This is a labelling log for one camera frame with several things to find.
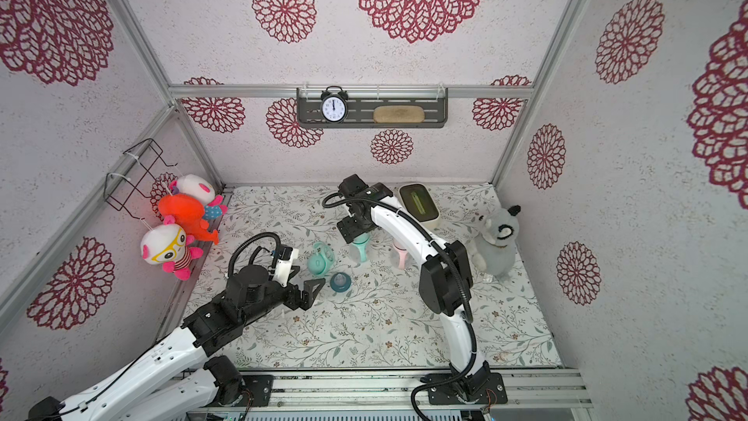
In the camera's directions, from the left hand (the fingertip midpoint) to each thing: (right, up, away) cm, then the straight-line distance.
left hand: (311, 276), depth 76 cm
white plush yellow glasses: (-40, +8, +4) cm, 41 cm away
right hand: (+11, +13, +14) cm, 22 cm away
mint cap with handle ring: (-1, +2, +18) cm, 18 cm away
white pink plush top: (-42, +25, +19) cm, 52 cm away
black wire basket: (-47, +31, +3) cm, 56 cm away
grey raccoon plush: (+52, +7, +10) cm, 53 cm away
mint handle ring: (+12, +7, +12) cm, 19 cm away
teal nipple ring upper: (+6, -5, +17) cm, 18 cm away
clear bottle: (+10, +4, +14) cm, 18 cm away
